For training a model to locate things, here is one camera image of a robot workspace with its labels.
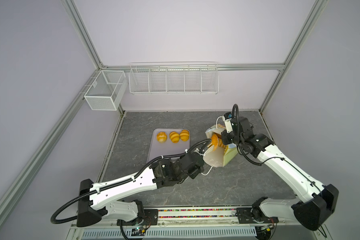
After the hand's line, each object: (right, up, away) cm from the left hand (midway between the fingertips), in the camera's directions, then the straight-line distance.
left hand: (195, 161), depth 69 cm
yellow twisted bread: (-6, +10, +33) cm, 35 cm away
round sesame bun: (-21, +9, +31) cm, 39 cm away
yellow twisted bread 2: (-12, +9, +33) cm, 37 cm away
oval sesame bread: (+11, +8, +10) cm, 17 cm away
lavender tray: (-17, +6, +34) cm, 38 cm away
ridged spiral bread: (+12, +8, +4) cm, 15 cm away
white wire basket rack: (-13, +49, +31) cm, 59 cm away
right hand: (+16, +13, +9) cm, 23 cm away
